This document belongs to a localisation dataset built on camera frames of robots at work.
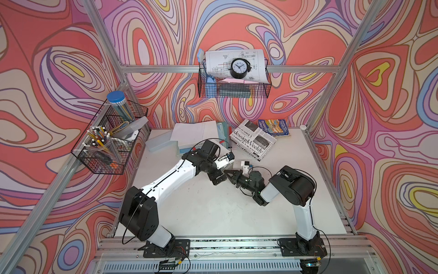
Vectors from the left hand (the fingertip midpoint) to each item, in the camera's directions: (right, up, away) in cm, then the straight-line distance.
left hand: (221, 170), depth 83 cm
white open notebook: (-18, +19, +29) cm, 39 cm away
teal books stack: (+3, +22, +31) cm, 38 cm away
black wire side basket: (-43, +17, -9) cm, 47 cm away
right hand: (+1, -4, +8) cm, 9 cm away
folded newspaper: (+19, +15, +22) cm, 33 cm away
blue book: (+37, +25, +32) cm, 55 cm away
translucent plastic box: (-42, +15, +31) cm, 55 cm away
